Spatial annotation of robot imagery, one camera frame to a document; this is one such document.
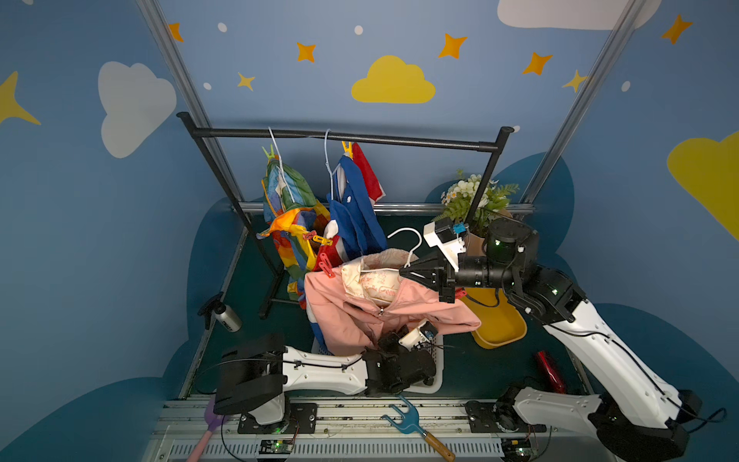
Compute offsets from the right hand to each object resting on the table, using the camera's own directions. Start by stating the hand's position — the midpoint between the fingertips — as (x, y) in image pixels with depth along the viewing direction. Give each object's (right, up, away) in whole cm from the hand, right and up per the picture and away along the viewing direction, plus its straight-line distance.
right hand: (408, 267), depth 55 cm
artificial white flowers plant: (+20, +19, +34) cm, 44 cm away
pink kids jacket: (-11, -9, +6) cm, 15 cm away
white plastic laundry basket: (+6, -24, +3) cm, 25 cm away
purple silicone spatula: (-49, -42, +19) cm, 67 cm away
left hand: (+4, -19, +24) cm, 31 cm away
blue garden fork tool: (+3, -43, +18) cm, 46 cm away
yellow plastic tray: (+23, -14, +12) cm, 30 cm away
